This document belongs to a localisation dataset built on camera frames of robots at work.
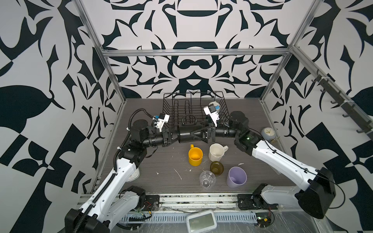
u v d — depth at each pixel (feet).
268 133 3.16
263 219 2.33
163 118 2.13
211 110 1.95
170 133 2.05
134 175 2.62
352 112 1.80
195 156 2.93
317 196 1.26
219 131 1.95
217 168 2.76
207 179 2.69
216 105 3.41
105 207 1.33
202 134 1.98
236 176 2.58
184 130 1.96
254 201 2.22
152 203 2.42
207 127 1.84
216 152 2.84
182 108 3.51
